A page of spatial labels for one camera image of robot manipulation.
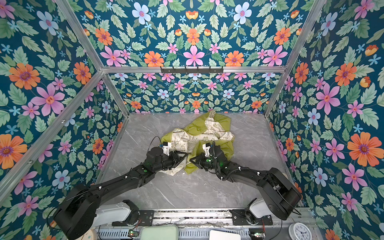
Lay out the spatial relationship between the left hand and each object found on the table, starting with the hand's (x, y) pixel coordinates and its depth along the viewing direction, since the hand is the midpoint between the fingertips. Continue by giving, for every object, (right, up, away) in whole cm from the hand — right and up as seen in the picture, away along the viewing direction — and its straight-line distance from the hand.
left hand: (188, 153), depth 77 cm
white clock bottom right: (+52, -34, -10) cm, 63 cm away
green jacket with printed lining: (+16, +13, +30) cm, 36 cm away
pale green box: (-13, -35, -9) cm, 39 cm away
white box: (+14, -34, -12) cm, 39 cm away
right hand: (0, -3, +2) cm, 4 cm away
